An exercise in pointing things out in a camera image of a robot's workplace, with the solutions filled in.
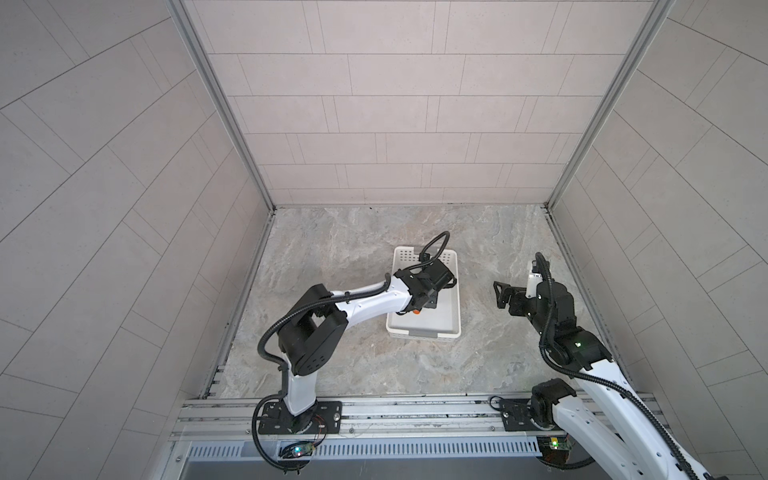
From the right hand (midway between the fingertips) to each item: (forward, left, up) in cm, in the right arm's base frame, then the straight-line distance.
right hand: (511, 283), depth 79 cm
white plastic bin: (-3, +18, -15) cm, 24 cm away
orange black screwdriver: (-3, +26, -7) cm, 27 cm away
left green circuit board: (-32, +55, -10) cm, 65 cm away
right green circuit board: (-35, -3, -16) cm, 38 cm away
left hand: (+4, +21, -10) cm, 24 cm away
